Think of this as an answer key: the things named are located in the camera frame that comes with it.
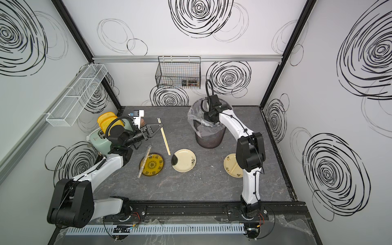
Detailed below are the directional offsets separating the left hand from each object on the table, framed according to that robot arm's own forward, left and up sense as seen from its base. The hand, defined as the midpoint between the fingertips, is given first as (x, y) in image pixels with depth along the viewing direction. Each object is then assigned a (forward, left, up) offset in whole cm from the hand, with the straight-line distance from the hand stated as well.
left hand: (162, 127), depth 72 cm
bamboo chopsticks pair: (-9, -39, -26) cm, 47 cm away
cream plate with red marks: (-7, -38, -28) cm, 47 cm away
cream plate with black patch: (-4, -9, -28) cm, 30 cm away
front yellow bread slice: (+9, +33, -6) cm, 35 cm away
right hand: (+18, -25, -14) cm, 33 cm away
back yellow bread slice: (+12, +36, -6) cm, 38 cm away
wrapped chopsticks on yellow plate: (-5, +14, -26) cm, 30 cm away
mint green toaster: (-2, +36, -15) cm, 39 cm away
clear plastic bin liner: (+16, -16, -7) cm, 24 cm away
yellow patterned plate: (-7, +8, -28) cm, 30 cm away
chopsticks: (+1, +1, +1) cm, 2 cm away
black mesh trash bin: (+4, -25, -12) cm, 28 cm away
